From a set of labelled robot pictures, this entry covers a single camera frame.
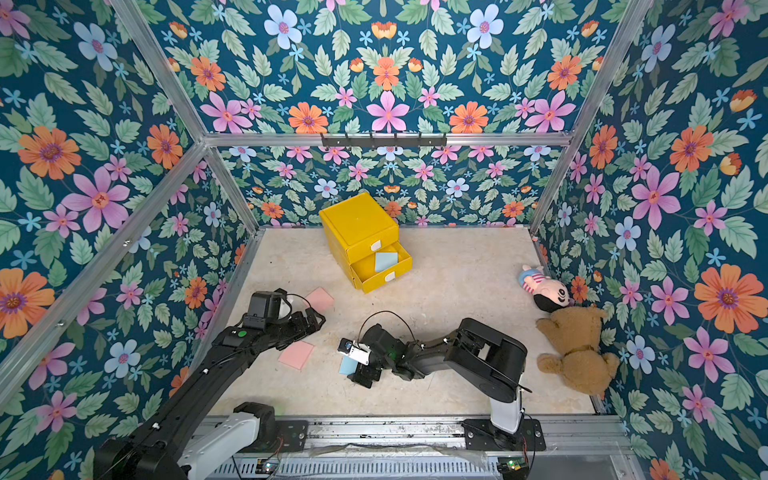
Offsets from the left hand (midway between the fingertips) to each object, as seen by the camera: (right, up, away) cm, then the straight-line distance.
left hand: (318, 322), depth 82 cm
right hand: (+10, -11, +4) cm, 15 cm away
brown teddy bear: (+72, -2, -1) cm, 72 cm away
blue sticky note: (+18, +17, +15) cm, 29 cm away
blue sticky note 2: (+9, -11, -2) cm, 15 cm away
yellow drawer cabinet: (+9, +27, +9) cm, 30 cm away
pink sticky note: (-8, -11, +4) cm, 14 cm away
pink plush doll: (+68, +7, +8) cm, 69 cm away
